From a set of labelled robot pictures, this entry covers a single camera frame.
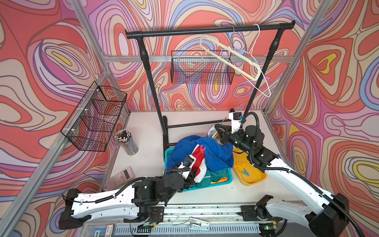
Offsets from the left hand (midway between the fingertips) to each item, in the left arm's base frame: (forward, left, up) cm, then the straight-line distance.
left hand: (196, 166), depth 65 cm
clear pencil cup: (+20, +40, -5) cm, 45 cm away
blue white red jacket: (+4, -6, +2) cm, 8 cm away
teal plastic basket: (+4, -19, -14) cm, 24 cm away
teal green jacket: (0, -9, -13) cm, 16 cm away
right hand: (+16, -9, +6) cm, 20 cm away
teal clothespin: (+7, -30, -22) cm, 38 cm away
